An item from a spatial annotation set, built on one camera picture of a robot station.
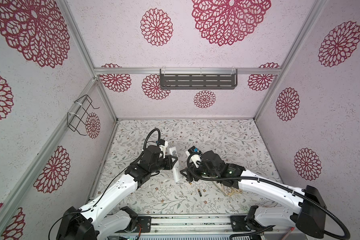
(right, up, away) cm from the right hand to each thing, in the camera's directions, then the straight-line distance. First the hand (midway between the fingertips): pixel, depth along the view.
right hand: (184, 166), depth 74 cm
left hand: (-4, +2, +4) cm, 6 cm away
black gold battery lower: (+9, -18, +10) cm, 22 cm away
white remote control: (-6, +7, +2) cm, 9 cm away
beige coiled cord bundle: (+25, -15, +8) cm, 30 cm away
